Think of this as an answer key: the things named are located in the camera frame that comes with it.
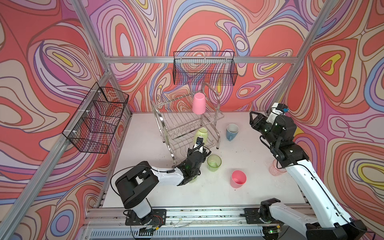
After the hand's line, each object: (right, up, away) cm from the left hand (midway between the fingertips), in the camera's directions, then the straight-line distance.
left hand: (202, 141), depth 84 cm
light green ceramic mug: (0, +6, -2) cm, 6 cm away
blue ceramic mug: (+20, +6, +13) cm, 25 cm away
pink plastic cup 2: (+20, -21, 0) cm, 30 cm away
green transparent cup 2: (+8, -13, +6) cm, 16 cm away
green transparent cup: (-5, -15, -18) cm, 24 cm away
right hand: (+23, +13, -14) cm, 30 cm away
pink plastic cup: (-2, +19, -7) cm, 21 cm away
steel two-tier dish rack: (-12, +14, +19) cm, 27 cm away
